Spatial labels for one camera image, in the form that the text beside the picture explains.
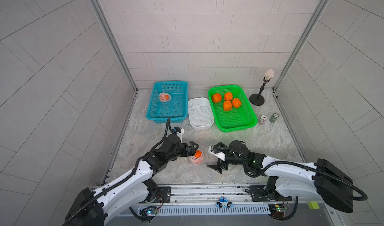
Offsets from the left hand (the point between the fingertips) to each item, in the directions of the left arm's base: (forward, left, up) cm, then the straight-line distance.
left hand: (195, 145), depth 79 cm
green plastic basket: (+29, -25, -6) cm, 39 cm away
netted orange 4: (-7, -2, -1) cm, 7 cm away
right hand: (-6, -8, -2) cm, 10 cm away
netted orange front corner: (+32, -28, -2) cm, 43 cm away
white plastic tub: (+35, -6, -5) cm, 36 cm away
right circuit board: (-27, -39, -8) cm, 48 cm away
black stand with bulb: (+39, -45, -6) cm, 60 cm away
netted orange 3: (+31, -22, -4) cm, 38 cm away
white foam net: (+24, -3, -6) cm, 25 cm away
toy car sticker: (-25, -14, -7) cm, 29 cm away
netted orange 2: (+38, -23, -2) cm, 44 cm away
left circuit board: (-28, +20, -5) cm, 34 cm away
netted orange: (+37, -15, -3) cm, 40 cm away
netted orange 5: (+36, +22, -2) cm, 43 cm away
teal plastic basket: (+30, +14, -8) cm, 34 cm away
